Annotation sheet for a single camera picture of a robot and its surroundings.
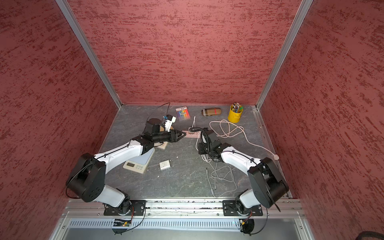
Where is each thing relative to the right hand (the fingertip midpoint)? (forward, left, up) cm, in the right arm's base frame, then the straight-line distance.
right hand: (199, 149), depth 89 cm
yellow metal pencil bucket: (+25, -26, 0) cm, 36 cm away
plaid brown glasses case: (+34, -10, -3) cm, 35 cm away
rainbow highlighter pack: (+33, +12, -4) cm, 36 cm away
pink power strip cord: (+18, -24, -7) cm, 31 cm away
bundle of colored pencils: (+25, -26, +10) cm, 37 cm away
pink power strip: (-1, +2, +18) cm, 19 cm away
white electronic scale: (-7, +37, -3) cm, 38 cm away
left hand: (+3, +9, +11) cm, 14 cm away
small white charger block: (-8, +21, -3) cm, 23 cm away
